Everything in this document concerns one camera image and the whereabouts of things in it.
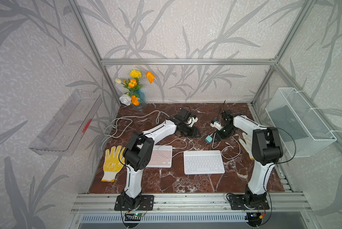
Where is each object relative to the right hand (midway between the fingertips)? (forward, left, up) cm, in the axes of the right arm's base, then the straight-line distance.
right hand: (217, 138), depth 96 cm
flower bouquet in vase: (+16, +53, +24) cm, 61 cm away
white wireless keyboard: (-16, +10, -2) cm, 19 cm away
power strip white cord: (+21, +68, -2) cm, 71 cm away
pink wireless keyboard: (-13, +37, -1) cm, 39 cm away
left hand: (-3, +14, +8) cm, 16 cm away
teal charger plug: (-1, +6, 0) cm, 6 cm away
